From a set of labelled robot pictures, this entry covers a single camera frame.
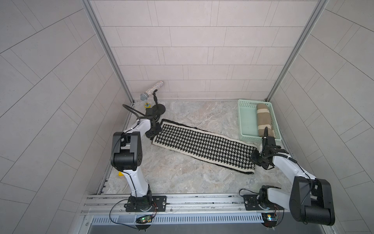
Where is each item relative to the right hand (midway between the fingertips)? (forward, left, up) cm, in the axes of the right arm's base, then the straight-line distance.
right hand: (251, 157), depth 88 cm
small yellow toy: (+44, +69, +6) cm, 82 cm away
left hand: (+22, +58, +5) cm, 62 cm away
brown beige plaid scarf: (+23, -15, +6) cm, 28 cm away
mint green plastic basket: (+27, -6, +1) cm, 28 cm away
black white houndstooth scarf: (+8, +27, +3) cm, 28 cm away
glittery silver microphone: (+31, +63, +27) cm, 75 cm away
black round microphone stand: (+42, +60, +4) cm, 73 cm away
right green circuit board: (-31, +1, 0) cm, 31 cm away
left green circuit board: (-28, +58, +6) cm, 64 cm away
